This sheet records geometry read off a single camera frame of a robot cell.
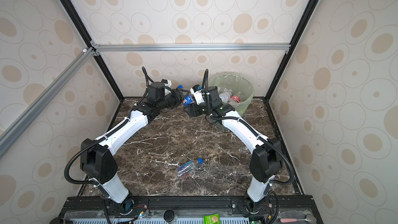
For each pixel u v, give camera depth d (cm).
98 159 44
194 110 71
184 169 84
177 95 70
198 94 73
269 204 74
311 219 71
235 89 99
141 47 185
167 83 76
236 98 92
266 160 46
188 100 78
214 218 69
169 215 63
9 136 51
